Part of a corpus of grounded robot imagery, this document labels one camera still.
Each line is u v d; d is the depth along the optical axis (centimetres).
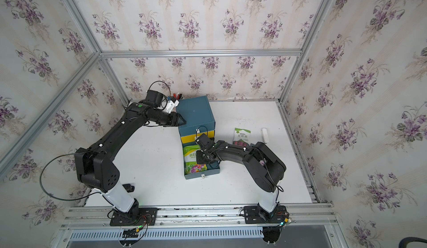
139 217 72
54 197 41
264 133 99
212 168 77
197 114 84
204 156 78
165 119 72
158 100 68
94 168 44
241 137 100
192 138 87
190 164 88
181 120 79
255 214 73
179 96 107
